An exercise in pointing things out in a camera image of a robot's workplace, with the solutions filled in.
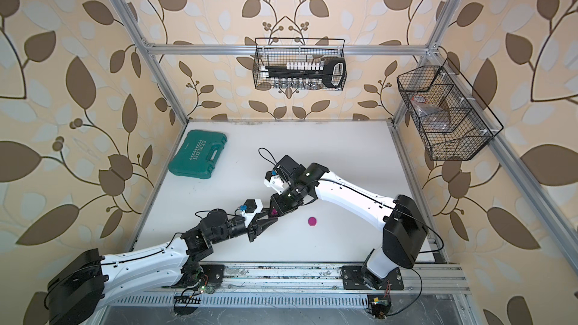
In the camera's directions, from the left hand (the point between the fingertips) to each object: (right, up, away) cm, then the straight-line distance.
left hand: (271, 211), depth 73 cm
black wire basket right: (+60, +30, 0) cm, 67 cm away
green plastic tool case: (-37, +18, +29) cm, 50 cm away
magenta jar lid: (+14, -8, +13) cm, 21 cm away
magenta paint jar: (+1, +1, -3) cm, 3 cm away
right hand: (0, -1, +1) cm, 1 cm away
